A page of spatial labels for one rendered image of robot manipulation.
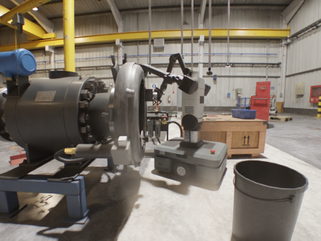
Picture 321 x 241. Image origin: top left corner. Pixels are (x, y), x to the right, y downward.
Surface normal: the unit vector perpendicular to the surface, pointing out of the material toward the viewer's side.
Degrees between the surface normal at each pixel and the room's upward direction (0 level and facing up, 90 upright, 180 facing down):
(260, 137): 90
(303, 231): 0
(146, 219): 0
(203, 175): 90
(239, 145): 90
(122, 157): 112
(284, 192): 90
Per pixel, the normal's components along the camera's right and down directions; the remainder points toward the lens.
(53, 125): 0.00, 0.27
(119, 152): 0.00, 0.49
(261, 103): -0.59, 0.10
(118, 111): 0.02, -0.01
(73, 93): 0.00, -0.40
